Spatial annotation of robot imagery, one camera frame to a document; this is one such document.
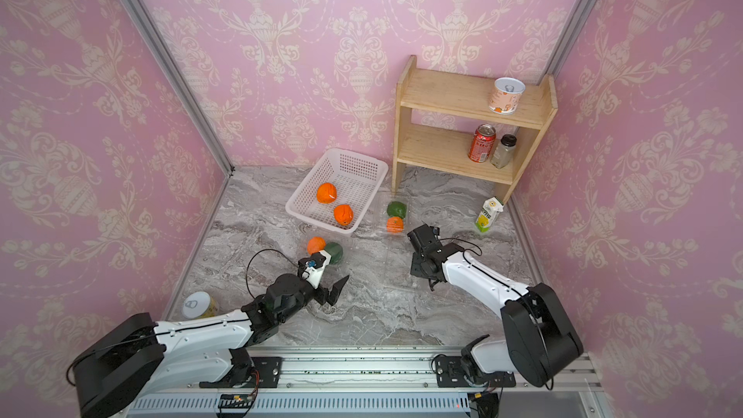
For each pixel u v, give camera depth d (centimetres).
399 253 97
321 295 73
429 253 67
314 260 69
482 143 87
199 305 80
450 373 73
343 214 100
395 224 100
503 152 86
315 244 92
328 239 93
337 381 73
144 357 43
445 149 100
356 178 117
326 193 106
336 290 74
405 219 103
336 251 92
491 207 92
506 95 71
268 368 75
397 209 103
